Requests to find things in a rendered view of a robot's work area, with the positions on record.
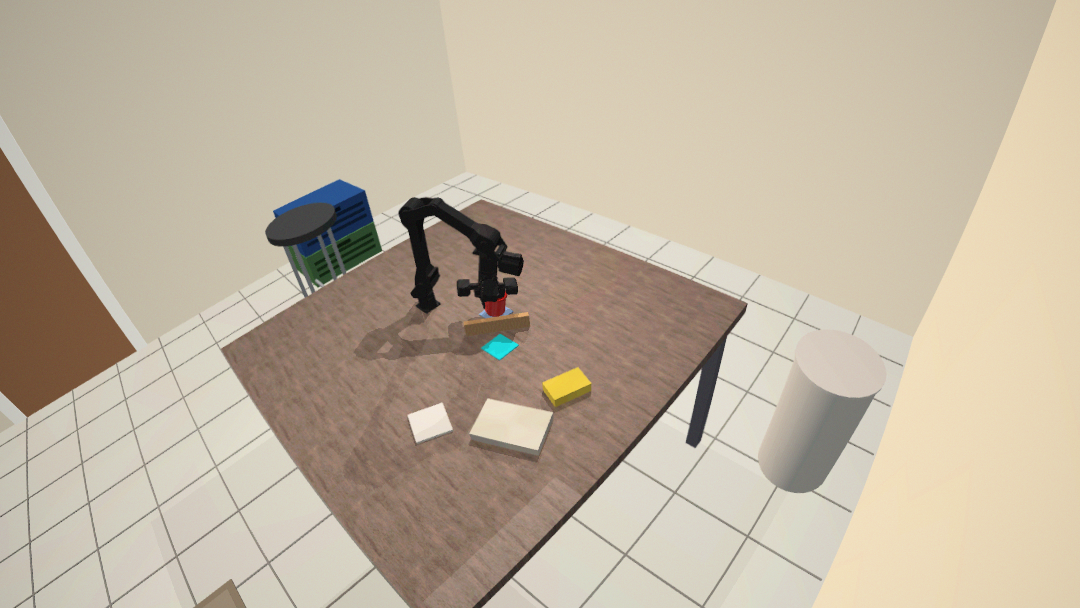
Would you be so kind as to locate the red cup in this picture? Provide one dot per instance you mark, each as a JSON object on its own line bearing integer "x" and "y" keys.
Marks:
{"x": 497, "y": 308}

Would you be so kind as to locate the cream flat rectangular block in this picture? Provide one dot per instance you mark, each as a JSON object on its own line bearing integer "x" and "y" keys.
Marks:
{"x": 518, "y": 428}

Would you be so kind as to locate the white flat square block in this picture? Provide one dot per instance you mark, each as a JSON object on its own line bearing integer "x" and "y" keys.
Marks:
{"x": 430, "y": 423}

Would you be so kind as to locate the tan wooden bar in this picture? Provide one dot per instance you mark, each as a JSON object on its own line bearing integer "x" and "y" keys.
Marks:
{"x": 496, "y": 324}

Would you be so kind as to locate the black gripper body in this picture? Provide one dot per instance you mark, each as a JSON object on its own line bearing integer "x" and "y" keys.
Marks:
{"x": 464, "y": 286}

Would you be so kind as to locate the yellow block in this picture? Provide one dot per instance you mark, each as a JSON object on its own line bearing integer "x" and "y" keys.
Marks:
{"x": 566, "y": 387}

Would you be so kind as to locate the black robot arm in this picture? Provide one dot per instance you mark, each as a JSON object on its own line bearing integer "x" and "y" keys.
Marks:
{"x": 482, "y": 236}

